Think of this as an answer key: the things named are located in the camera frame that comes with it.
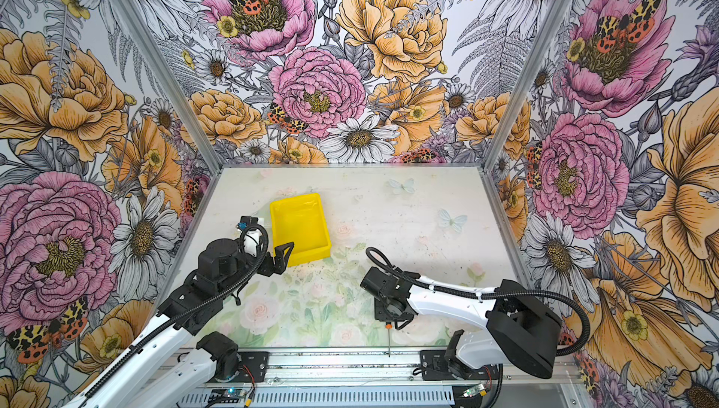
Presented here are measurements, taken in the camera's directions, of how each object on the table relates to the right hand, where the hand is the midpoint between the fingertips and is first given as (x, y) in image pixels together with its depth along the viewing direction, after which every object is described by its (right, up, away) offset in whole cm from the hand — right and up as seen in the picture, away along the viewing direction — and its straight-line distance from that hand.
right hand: (389, 323), depth 81 cm
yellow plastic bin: (-31, +27, +23) cm, 47 cm away
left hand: (-30, +22, -5) cm, 38 cm away
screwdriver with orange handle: (0, 0, -1) cm, 1 cm away
